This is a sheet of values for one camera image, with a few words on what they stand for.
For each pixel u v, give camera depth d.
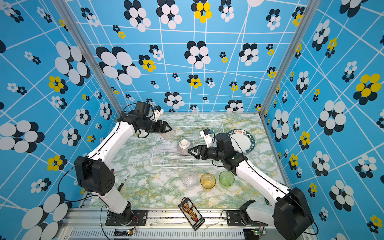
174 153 0.97
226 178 0.85
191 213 0.74
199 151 0.67
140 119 0.64
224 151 0.60
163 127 0.75
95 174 0.45
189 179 0.85
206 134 0.70
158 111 0.77
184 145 0.93
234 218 0.73
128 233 0.70
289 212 0.40
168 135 0.83
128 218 0.66
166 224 0.72
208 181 0.84
